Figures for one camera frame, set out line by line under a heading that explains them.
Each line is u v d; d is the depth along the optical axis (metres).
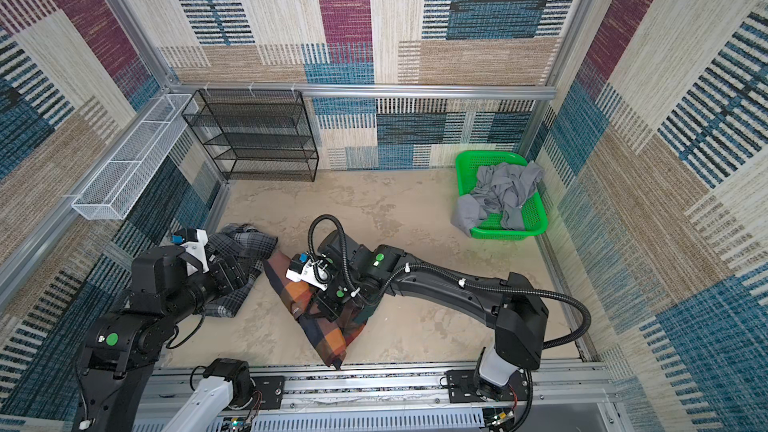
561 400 0.74
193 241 0.56
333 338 0.63
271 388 0.75
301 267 0.61
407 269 0.50
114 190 0.70
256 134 1.11
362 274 0.55
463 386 0.74
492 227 1.03
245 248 0.95
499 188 1.05
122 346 0.39
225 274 0.56
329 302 0.60
